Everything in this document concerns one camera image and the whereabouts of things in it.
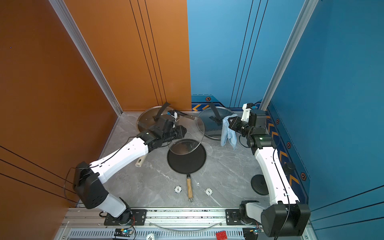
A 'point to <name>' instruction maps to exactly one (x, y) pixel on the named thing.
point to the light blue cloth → (227, 135)
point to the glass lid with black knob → (193, 139)
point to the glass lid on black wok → (210, 121)
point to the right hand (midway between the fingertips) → (229, 119)
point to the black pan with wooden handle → (187, 156)
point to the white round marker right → (208, 191)
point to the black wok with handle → (210, 121)
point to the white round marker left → (178, 189)
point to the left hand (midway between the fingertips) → (186, 128)
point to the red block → (221, 235)
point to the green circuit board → (123, 232)
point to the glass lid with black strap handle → (148, 116)
